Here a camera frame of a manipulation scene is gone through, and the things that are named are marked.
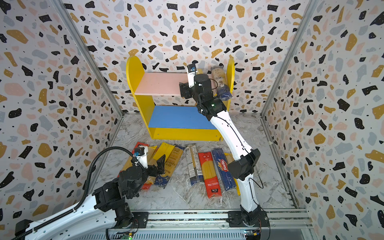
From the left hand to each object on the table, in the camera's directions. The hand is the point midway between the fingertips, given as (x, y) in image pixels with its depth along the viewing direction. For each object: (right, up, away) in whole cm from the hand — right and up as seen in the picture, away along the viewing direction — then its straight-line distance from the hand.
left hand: (156, 153), depth 69 cm
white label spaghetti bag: (+18, -16, +17) cm, 29 cm away
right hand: (+12, +36, +1) cm, 38 cm away
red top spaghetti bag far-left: (-24, -10, +22) cm, 34 cm away
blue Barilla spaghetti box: (+34, -13, +19) cm, 41 cm away
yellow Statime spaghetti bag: (+38, -7, +24) cm, 46 cm away
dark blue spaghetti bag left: (+2, -10, +23) cm, 25 cm away
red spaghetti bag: (+27, -19, +14) cm, 36 cm away
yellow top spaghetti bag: (-3, -2, +28) cm, 28 cm away
